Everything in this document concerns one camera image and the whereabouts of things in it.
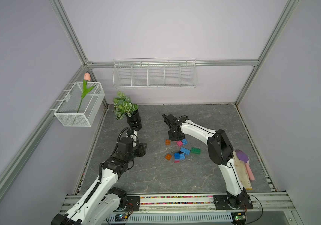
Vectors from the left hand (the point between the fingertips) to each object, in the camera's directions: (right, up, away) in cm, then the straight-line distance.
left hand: (144, 146), depth 80 cm
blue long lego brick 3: (+21, -8, +4) cm, 22 cm away
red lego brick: (+20, -12, +9) cm, 25 cm away
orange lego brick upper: (+14, -1, +16) cm, 21 cm away
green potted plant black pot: (-13, +24, +3) cm, 27 cm away
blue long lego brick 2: (+25, -6, +12) cm, 28 cm away
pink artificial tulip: (-34, +32, 0) cm, 47 cm away
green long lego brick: (+32, -6, +12) cm, 35 cm away
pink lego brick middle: (+22, -1, +15) cm, 27 cm away
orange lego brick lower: (+14, -9, +9) cm, 19 cm away
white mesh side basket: (-37, +20, -4) cm, 42 cm away
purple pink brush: (+62, -9, +9) cm, 64 cm away
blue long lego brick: (+25, 0, +16) cm, 30 cm away
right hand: (+18, +3, +17) cm, 25 cm away
